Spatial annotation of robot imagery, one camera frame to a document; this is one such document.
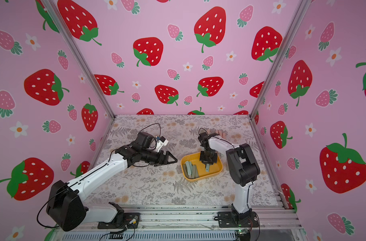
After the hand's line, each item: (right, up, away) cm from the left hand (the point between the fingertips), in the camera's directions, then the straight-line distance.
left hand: (174, 161), depth 76 cm
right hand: (+23, -5, +18) cm, 30 cm away
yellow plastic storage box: (+23, -8, +15) cm, 29 cm away
